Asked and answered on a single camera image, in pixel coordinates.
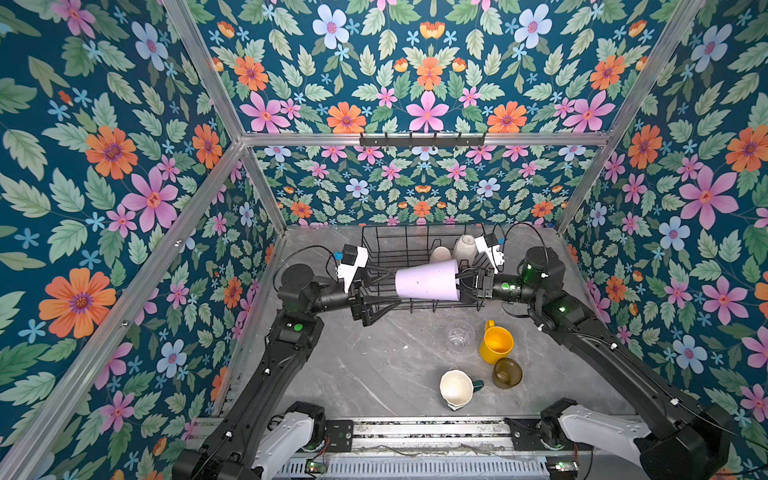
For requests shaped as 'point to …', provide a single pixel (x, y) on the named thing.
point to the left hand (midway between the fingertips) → (395, 287)
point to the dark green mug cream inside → (457, 388)
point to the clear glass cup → (460, 337)
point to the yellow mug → (497, 343)
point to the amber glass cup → (507, 373)
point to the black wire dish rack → (394, 247)
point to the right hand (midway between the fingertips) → (450, 280)
